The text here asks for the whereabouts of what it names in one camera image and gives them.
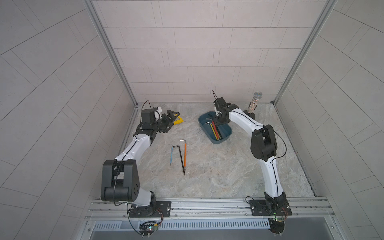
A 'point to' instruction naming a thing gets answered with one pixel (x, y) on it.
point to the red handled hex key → (215, 128)
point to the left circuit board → (147, 228)
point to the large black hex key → (219, 135)
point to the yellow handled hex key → (211, 126)
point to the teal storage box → (225, 129)
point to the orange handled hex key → (185, 154)
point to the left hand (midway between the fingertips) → (179, 116)
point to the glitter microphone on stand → (253, 104)
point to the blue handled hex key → (171, 156)
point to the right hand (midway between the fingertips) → (217, 120)
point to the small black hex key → (181, 158)
